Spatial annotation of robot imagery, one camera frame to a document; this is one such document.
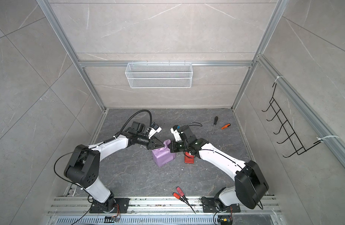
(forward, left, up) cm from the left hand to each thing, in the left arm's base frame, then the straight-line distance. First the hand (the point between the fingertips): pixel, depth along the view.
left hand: (163, 143), depth 84 cm
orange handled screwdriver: (+20, -48, -11) cm, 53 cm away
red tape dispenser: (-7, -16, -8) cm, 19 cm away
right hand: (-2, -3, +2) cm, 4 cm away
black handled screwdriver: (+25, -41, -12) cm, 50 cm away
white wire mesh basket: (+47, +4, +17) cm, 50 cm away
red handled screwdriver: (-27, -9, -12) cm, 31 cm away
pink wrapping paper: (-7, 0, -1) cm, 7 cm away
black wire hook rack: (-5, -63, +20) cm, 66 cm away
